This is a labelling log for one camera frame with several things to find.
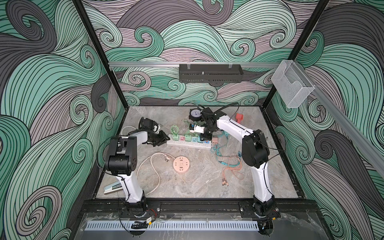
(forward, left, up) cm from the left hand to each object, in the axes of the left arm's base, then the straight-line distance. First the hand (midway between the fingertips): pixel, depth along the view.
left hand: (168, 138), depth 97 cm
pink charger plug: (0, -31, -1) cm, 31 cm away
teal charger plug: (-3, -20, +3) cm, 21 cm away
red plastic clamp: (+22, -52, -2) cm, 57 cm away
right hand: (+1, -23, +2) cm, 24 cm away
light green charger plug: (+5, -4, +2) cm, 7 cm away
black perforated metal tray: (+33, -27, +29) cm, 52 cm away
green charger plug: (-2, -13, +3) cm, 14 cm away
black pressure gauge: (+21, -18, +1) cm, 28 cm away
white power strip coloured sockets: (-4, -26, 0) cm, 26 cm away
